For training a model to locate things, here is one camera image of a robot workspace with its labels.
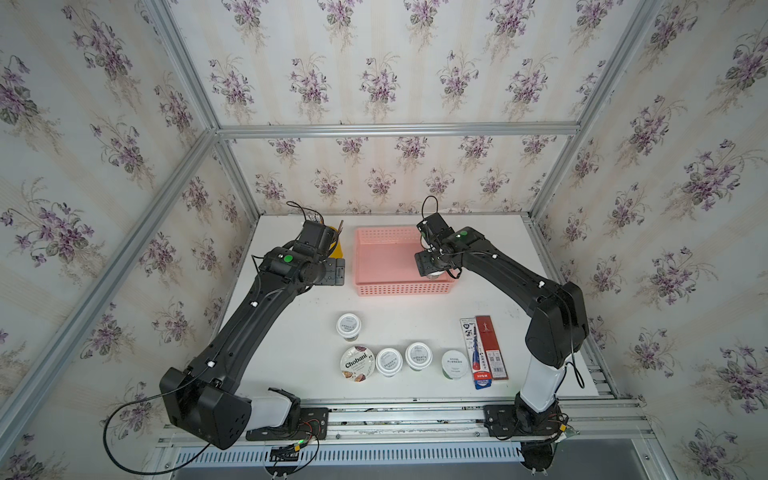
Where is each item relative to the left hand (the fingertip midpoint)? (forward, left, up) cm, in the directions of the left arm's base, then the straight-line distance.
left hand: (326, 272), depth 77 cm
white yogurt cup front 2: (-17, -24, -15) cm, 33 cm away
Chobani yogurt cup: (-18, -8, -16) cm, 26 cm away
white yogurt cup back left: (-8, -5, -15) cm, 18 cm away
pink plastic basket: (+20, -16, -24) cm, 35 cm away
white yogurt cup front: (-19, -17, -15) cm, 29 cm away
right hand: (+8, -31, -7) cm, 33 cm away
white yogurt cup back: (+1, -29, -3) cm, 30 cm away
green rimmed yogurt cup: (-19, -34, -15) cm, 42 cm away
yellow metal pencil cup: (+23, +1, -20) cm, 31 cm away
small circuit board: (-37, +8, -23) cm, 44 cm away
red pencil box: (-17, -47, -19) cm, 53 cm away
